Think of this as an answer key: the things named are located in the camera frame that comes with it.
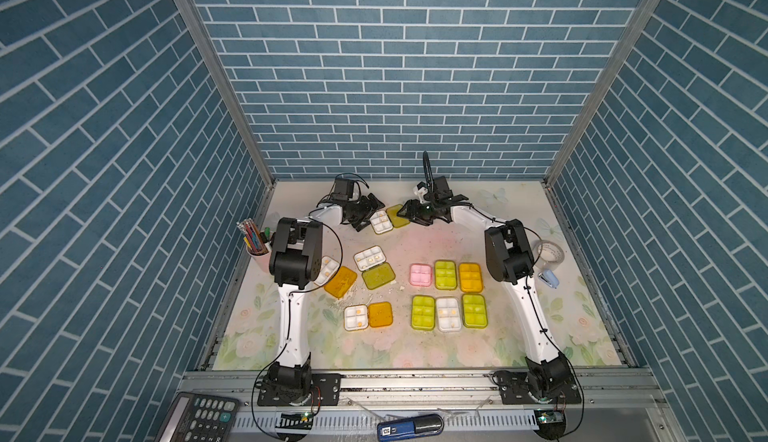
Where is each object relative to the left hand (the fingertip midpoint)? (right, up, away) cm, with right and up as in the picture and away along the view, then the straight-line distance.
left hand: (385, 211), depth 105 cm
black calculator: (-41, -47, -37) cm, 73 cm away
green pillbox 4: (+12, -29, -18) cm, 37 cm away
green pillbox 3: (-4, -17, -9) cm, 19 cm away
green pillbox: (-1, -4, +3) cm, 5 cm away
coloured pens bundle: (-37, -9, -18) cm, 43 cm away
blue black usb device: (+7, -47, -40) cm, 62 cm away
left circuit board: (-19, -51, -33) cm, 63 cm away
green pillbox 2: (+27, -29, -18) cm, 44 cm away
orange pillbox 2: (-15, -21, -12) cm, 29 cm away
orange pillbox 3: (-5, -30, -19) cm, 36 cm away
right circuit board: (+42, -51, -33) cm, 74 cm away
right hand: (+7, -2, +1) cm, 7 cm away
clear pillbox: (+19, -29, -18) cm, 40 cm away
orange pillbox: (+28, -21, -12) cm, 36 cm away
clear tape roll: (+55, -15, -6) cm, 57 cm away
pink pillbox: (+12, -20, -11) cm, 26 cm away
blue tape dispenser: (+52, -21, -14) cm, 57 cm away
